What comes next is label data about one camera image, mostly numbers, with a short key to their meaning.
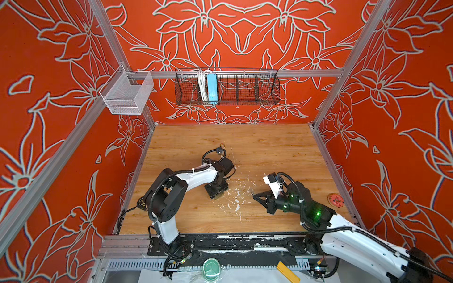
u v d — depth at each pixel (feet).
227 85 3.18
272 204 2.08
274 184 2.12
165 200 1.52
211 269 2.21
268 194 2.17
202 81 2.88
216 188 2.50
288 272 2.20
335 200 2.73
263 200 2.33
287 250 2.39
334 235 1.70
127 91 3.03
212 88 2.94
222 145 3.52
